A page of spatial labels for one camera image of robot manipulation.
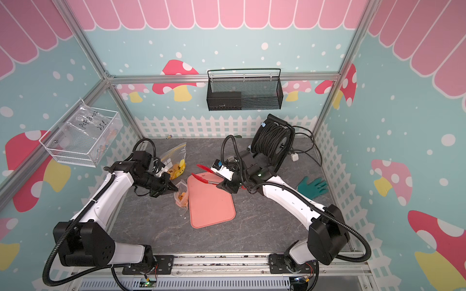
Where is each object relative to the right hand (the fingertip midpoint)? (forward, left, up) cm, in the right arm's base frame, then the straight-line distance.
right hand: (221, 179), depth 79 cm
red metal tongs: (-1, +8, +2) cm, 8 cm away
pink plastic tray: (-3, +8, -19) cm, 21 cm away
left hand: (-5, +19, -2) cm, 20 cm away
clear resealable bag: (+16, +26, -7) cm, 32 cm away
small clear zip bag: (-2, +20, -10) cm, 22 cm away
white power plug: (+25, -40, -15) cm, 50 cm away
